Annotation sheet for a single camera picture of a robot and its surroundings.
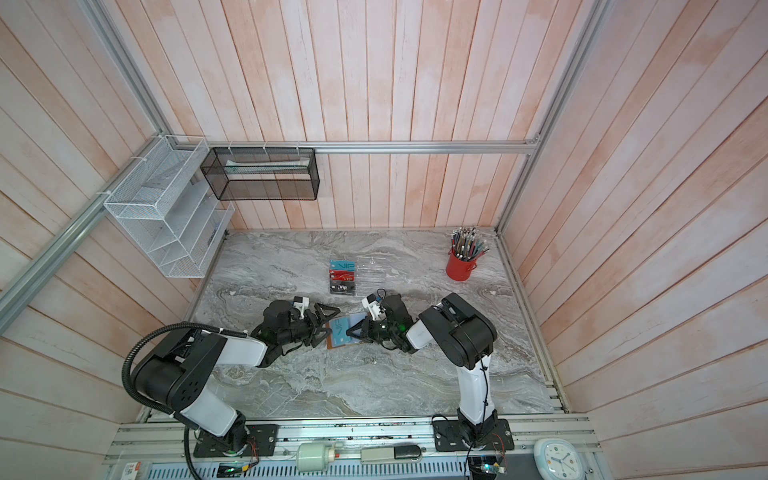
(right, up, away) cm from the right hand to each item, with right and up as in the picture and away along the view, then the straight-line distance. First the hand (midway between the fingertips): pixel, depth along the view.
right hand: (347, 333), depth 91 cm
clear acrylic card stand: (+7, +17, +16) cm, 24 cm away
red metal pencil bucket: (+36, +20, +9) cm, 42 cm away
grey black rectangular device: (+12, -22, -23) cm, 34 cm away
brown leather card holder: (-6, -2, 0) cm, 6 cm away
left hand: (-3, +3, -2) cm, 5 cm away
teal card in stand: (-3, +21, +10) cm, 24 cm away
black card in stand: (-3, +13, +10) cm, 17 cm away
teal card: (-3, 0, +1) cm, 3 cm away
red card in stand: (-3, +18, +10) cm, 21 cm away
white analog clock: (+51, -24, -22) cm, 61 cm away
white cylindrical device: (-5, -21, -26) cm, 34 cm away
